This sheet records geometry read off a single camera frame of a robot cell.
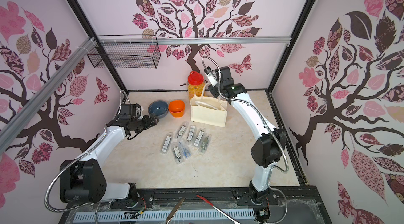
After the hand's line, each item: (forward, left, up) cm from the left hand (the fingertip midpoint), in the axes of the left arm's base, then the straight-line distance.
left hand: (153, 125), depth 87 cm
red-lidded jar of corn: (+30, -23, +5) cm, 38 cm away
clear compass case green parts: (-7, -29, -11) cm, 32 cm away
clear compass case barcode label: (0, -21, -10) cm, 23 cm away
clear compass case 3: (-12, -14, -10) cm, 21 cm away
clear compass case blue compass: (-12, -18, -10) cm, 24 cm away
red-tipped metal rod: (-36, -31, -11) cm, 49 cm away
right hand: (+16, -35, +19) cm, 43 cm away
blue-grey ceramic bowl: (+19, +3, -9) cm, 21 cm away
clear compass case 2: (+3, -14, -11) cm, 18 cm away
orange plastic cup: (+19, -10, -9) cm, 24 cm away
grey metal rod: (-40, -15, -11) cm, 44 cm away
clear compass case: (-7, -6, -10) cm, 14 cm away
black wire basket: (+61, +34, +6) cm, 70 cm away
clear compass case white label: (-4, -26, -10) cm, 28 cm away
